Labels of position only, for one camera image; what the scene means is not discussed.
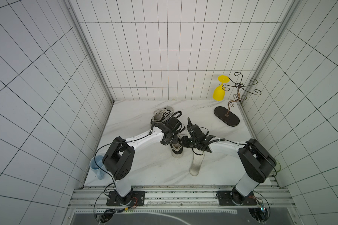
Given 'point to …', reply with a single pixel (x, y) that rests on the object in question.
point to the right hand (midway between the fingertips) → (180, 138)
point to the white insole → (197, 159)
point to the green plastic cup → (278, 167)
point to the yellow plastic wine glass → (218, 92)
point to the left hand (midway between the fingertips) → (170, 142)
